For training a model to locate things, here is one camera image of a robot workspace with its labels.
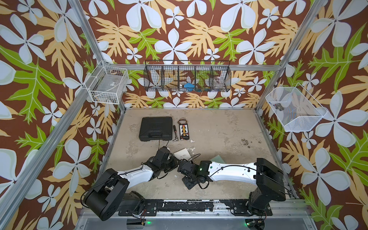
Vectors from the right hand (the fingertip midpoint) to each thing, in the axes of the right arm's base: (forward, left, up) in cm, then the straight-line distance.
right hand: (185, 181), depth 80 cm
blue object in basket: (+54, -3, +26) cm, 60 cm away
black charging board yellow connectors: (+38, 0, -1) cm, 38 cm away
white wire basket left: (+48, +48, +32) cm, 75 cm away
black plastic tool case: (+38, +21, 0) cm, 44 cm away
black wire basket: (+63, -2, +28) cm, 69 cm away
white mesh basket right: (+33, -65, +24) cm, 77 cm away
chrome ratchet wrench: (+36, +7, -2) cm, 36 cm away
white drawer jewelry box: (+17, +1, 0) cm, 17 cm away
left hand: (+13, +2, +1) cm, 13 cm away
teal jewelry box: (+14, -21, -1) cm, 25 cm away
